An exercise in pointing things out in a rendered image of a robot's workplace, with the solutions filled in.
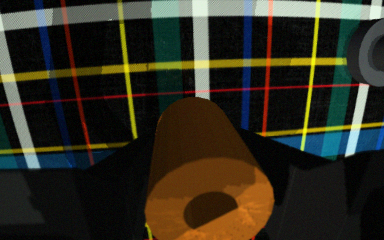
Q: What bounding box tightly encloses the orange cylinder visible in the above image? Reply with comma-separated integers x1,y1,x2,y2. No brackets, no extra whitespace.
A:
144,97,275,240

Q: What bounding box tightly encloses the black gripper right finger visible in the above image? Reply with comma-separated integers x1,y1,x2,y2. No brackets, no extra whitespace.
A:
235,128,384,240

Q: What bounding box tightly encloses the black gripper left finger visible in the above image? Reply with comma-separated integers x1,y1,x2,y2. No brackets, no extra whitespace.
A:
0,131,155,240

